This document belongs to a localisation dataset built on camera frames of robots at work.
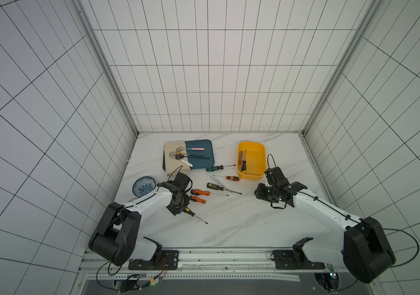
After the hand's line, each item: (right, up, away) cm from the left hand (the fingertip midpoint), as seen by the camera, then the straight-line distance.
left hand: (183, 208), depth 87 cm
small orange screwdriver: (+26, +13, +9) cm, 30 cm away
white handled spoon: (-2, +21, +16) cm, 27 cm away
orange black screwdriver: (+8, +7, +3) cm, 11 cm away
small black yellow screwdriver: (+3, 0, -2) cm, 3 cm away
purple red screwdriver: (+31, +22, +17) cm, 41 cm away
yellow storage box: (+39, +22, +14) cm, 47 cm away
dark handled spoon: (-5, +24, +20) cm, 31 cm away
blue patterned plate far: (-22, +10, +6) cm, 24 cm away
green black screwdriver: (+15, +18, +13) cm, 27 cm away
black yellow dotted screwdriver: (+19, +8, +5) cm, 21 cm away
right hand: (+33, +8, -1) cm, 34 cm away
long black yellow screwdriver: (+33, +20, +16) cm, 42 cm away
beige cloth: (-8, +19, +14) cm, 25 cm away
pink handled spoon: (+3, +29, +23) cm, 37 cm away
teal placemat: (+7, +26, +20) cm, 33 cm away
